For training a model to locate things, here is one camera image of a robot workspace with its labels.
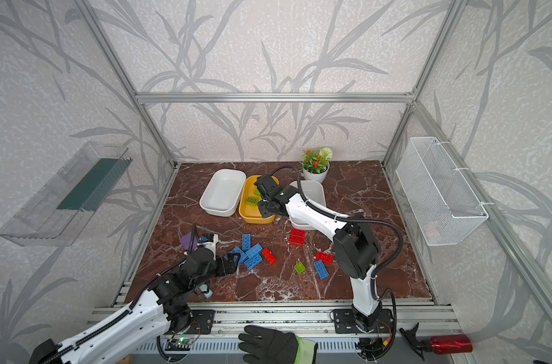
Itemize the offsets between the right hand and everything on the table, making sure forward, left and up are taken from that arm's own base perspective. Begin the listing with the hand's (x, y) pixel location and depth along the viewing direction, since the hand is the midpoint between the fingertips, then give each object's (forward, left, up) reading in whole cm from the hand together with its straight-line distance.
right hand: (268, 199), depth 90 cm
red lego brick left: (-19, -1, -11) cm, 22 cm away
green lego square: (+7, +9, -11) cm, 16 cm away
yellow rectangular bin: (+1, +10, -12) cm, 15 cm away
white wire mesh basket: (-17, -52, +22) cm, 59 cm away
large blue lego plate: (-20, +9, -11) cm, 24 cm away
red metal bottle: (-47, -58, -10) cm, 75 cm away
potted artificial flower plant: (+17, -20, +2) cm, 27 cm away
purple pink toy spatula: (-12, +34, -12) cm, 38 cm away
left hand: (-19, +11, -6) cm, 23 cm away
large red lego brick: (-10, -12, -15) cm, 21 cm away
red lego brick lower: (-20, -23, -12) cm, 32 cm away
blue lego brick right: (-24, -21, -12) cm, 34 cm away
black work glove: (-47, 0, -11) cm, 48 cm away
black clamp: (-47, -47, -12) cm, 67 cm away
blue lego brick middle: (-19, +5, -12) cm, 23 cm away
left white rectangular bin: (+14, +25, -14) cm, 31 cm away
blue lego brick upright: (-13, +9, -12) cm, 20 cm away
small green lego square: (-23, -12, -12) cm, 29 cm away
